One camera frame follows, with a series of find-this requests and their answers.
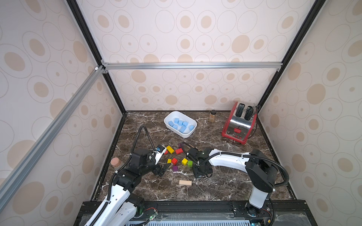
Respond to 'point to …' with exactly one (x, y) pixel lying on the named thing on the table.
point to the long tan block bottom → (185, 182)
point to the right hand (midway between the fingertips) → (202, 172)
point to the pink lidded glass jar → (115, 162)
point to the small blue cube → (185, 123)
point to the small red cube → (174, 161)
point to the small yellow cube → (185, 161)
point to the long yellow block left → (170, 149)
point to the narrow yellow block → (169, 161)
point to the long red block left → (166, 152)
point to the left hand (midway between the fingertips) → (167, 158)
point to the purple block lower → (175, 168)
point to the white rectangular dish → (170, 116)
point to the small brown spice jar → (212, 116)
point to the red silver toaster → (239, 123)
